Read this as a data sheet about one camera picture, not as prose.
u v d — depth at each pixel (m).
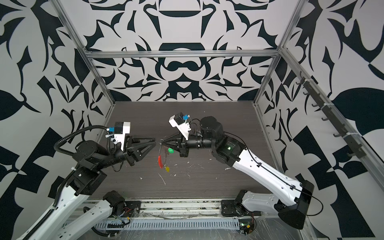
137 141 0.53
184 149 0.50
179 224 0.71
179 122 0.49
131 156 0.48
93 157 0.43
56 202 0.43
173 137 0.54
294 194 0.39
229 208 0.74
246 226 0.71
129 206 0.76
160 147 0.55
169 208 0.76
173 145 0.56
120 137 0.48
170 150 0.58
